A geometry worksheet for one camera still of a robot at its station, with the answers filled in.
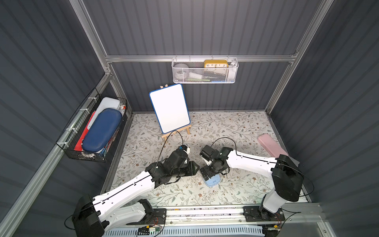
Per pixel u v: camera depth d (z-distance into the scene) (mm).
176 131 984
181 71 828
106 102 776
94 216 392
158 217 737
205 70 907
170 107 871
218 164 601
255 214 737
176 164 576
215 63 868
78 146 647
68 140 605
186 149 713
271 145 992
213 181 817
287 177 450
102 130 680
